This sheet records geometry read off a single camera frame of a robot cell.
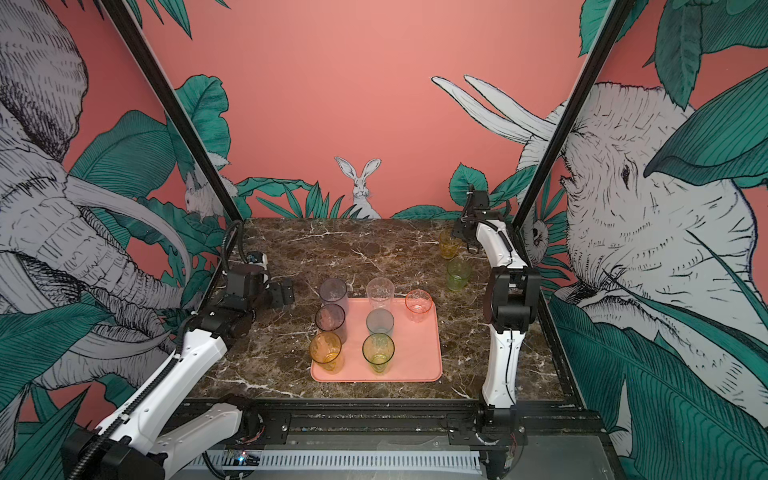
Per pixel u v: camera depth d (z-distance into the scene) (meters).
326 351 0.80
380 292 1.02
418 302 0.93
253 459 0.72
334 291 0.88
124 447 0.38
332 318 0.88
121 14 0.69
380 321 0.84
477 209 0.79
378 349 0.82
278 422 0.75
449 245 1.12
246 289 0.58
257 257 0.70
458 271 1.04
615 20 0.70
